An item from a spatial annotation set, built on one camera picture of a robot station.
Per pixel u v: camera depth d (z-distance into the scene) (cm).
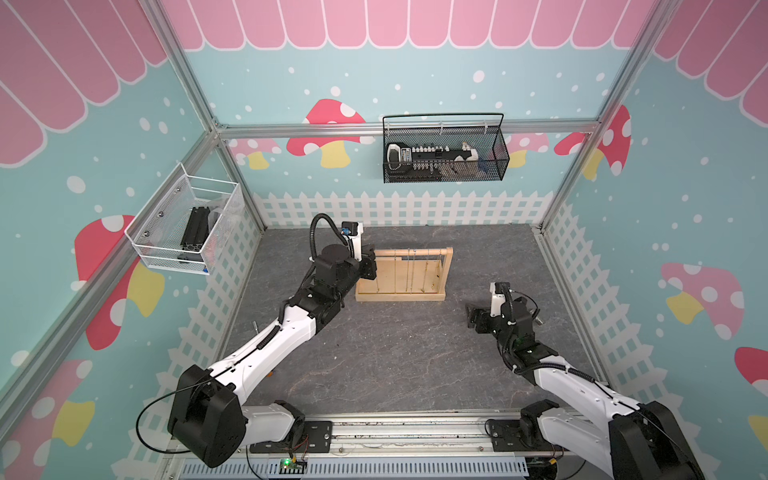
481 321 77
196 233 70
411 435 76
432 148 92
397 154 89
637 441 41
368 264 68
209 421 40
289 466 73
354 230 65
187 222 72
